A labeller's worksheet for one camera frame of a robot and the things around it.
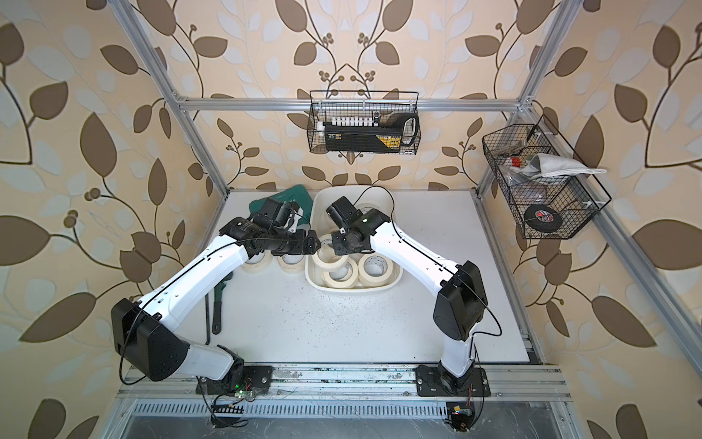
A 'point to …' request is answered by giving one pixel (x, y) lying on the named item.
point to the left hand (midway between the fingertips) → (311, 243)
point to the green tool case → (297, 194)
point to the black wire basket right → (553, 195)
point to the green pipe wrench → (217, 318)
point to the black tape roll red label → (543, 219)
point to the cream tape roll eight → (291, 267)
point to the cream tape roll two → (388, 278)
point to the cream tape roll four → (317, 262)
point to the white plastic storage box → (366, 198)
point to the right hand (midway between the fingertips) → (343, 245)
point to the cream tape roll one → (345, 283)
